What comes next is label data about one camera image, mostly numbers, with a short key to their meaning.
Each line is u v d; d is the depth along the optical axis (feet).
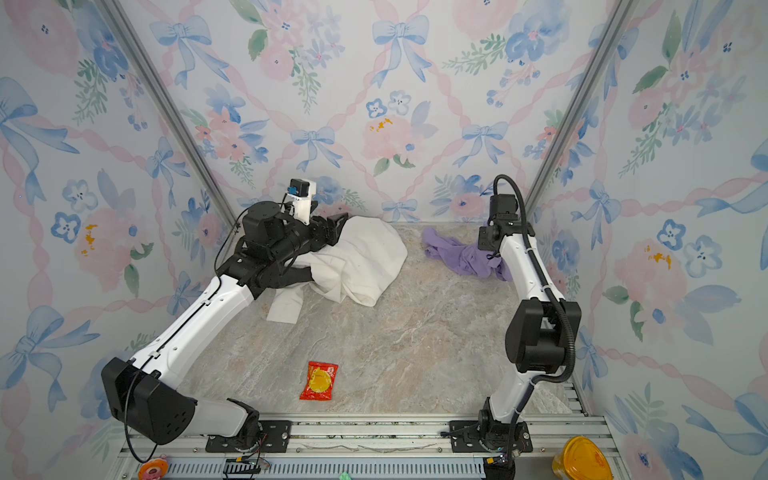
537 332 1.58
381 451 2.37
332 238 2.16
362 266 3.22
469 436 2.39
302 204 2.02
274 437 2.45
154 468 2.21
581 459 2.06
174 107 2.83
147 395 1.26
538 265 1.75
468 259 3.38
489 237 2.15
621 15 2.26
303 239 2.06
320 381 2.67
